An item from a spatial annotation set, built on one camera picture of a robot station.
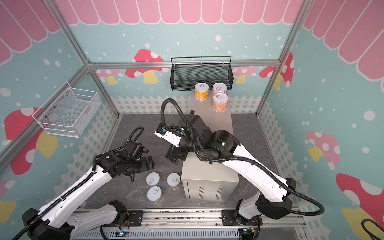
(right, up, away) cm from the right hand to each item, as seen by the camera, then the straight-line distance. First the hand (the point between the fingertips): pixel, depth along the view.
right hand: (168, 143), depth 58 cm
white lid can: (-13, -22, +23) cm, 34 cm away
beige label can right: (-2, -23, +23) cm, 32 cm away
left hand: (-15, -15, +18) cm, 28 cm away
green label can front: (-11, -29, +19) cm, 36 cm away
